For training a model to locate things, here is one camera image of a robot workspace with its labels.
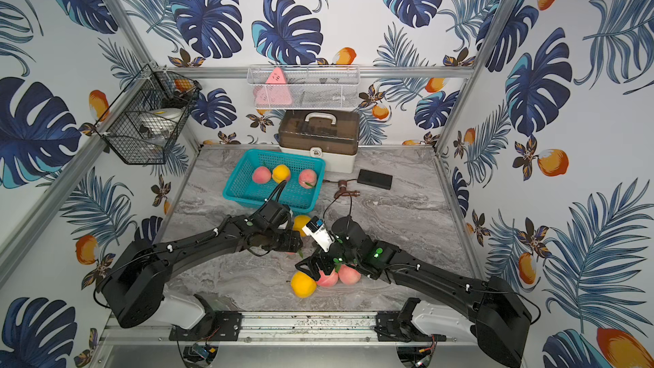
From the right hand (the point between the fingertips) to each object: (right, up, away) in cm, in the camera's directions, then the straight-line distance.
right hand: (306, 252), depth 74 cm
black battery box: (+26, +21, +33) cm, 47 cm away
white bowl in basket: (-46, +39, +6) cm, 61 cm away
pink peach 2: (+12, -8, +4) cm, 16 cm away
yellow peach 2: (-3, +7, +8) cm, 11 cm away
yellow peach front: (-1, -11, +3) cm, 11 cm away
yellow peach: (-13, +23, +28) cm, 39 cm away
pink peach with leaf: (-21, +23, +29) cm, 42 cm away
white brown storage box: (+9, +39, +32) cm, 51 cm away
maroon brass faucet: (+12, +19, +30) cm, 37 cm away
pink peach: (-2, +21, +26) cm, 34 cm away
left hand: (-5, +1, +10) cm, 11 cm away
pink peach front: (+7, -10, +4) cm, 13 cm away
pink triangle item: (-13, +52, +16) cm, 56 cm away
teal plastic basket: (-29, +18, +29) cm, 44 cm away
